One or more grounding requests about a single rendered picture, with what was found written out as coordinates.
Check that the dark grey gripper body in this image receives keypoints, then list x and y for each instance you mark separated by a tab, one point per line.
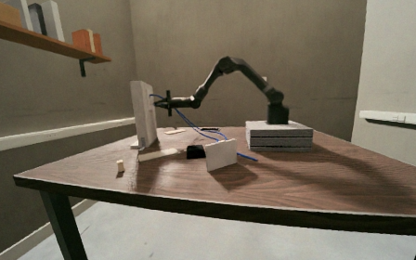
173	103

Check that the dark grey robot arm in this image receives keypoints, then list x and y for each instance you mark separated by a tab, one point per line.
274	114

